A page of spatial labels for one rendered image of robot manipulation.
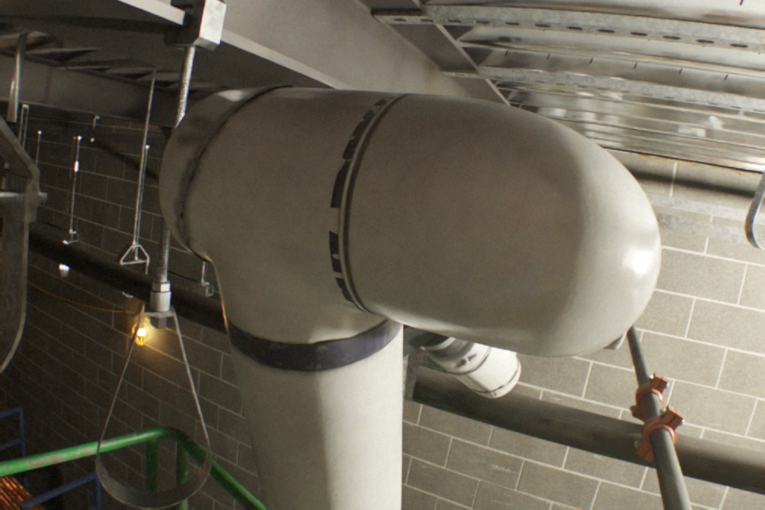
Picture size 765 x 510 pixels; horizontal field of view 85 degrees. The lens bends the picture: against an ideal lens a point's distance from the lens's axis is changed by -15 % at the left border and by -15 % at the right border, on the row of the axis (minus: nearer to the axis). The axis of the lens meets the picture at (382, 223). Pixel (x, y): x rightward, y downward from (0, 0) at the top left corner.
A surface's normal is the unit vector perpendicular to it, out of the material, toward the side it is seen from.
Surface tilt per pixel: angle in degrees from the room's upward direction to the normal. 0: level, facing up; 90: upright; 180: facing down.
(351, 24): 90
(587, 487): 90
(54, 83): 90
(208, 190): 101
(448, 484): 90
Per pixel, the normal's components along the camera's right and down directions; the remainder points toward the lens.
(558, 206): 0.18, -0.14
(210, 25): 0.90, 0.18
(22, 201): -0.41, 0.03
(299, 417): -0.07, 0.37
